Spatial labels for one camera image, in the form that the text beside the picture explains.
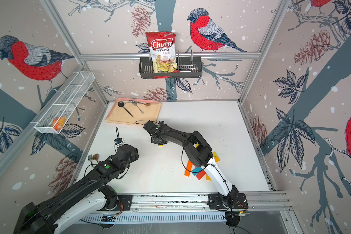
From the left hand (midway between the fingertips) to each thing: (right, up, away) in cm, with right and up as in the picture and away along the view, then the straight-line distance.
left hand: (137, 147), depth 83 cm
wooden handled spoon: (-2, +27, +35) cm, 44 cm away
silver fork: (-13, +28, +35) cm, 47 cm away
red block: (+37, -16, 0) cm, 40 cm away
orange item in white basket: (-32, +16, -17) cm, 40 cm away
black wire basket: (+30, +51, +12) cm, 60 cm away
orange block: (+30, -12, +2) cm, 33 cm away
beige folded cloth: (-11, +21, +32) cm, 40 cm away
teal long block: (+35, -14, +2) cm, 37 cm away
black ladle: (-24, +27, +35) cm, 51 cm away
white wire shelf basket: (-38, +17, -13) cm, 44 cm away
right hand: (+9, +1, +14) cm, 17 cm away
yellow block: (+12, -2, +12) cm, 17 cm away
